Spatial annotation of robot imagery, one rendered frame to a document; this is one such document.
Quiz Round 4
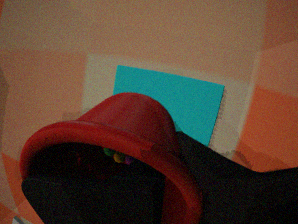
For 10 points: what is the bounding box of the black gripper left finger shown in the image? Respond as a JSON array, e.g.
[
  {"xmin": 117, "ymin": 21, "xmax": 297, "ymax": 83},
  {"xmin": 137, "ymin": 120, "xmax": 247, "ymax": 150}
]
[{"xmin": 21, "ymin": 159, "xmax": 166, "ymax": 224}]

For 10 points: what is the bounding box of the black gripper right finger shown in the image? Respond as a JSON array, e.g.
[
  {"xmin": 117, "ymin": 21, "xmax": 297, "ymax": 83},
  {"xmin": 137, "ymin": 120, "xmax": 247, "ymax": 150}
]
[{"xmin": 177, "ymin": 131, "xmax": 298, "ymax": 224}]

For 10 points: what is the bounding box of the red cup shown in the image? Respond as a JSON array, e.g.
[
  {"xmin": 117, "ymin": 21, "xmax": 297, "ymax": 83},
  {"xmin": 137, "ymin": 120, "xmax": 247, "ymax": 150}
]
[{"xmin": 19, "ymin": 92, "xmax": 205, "ymax": 224}]

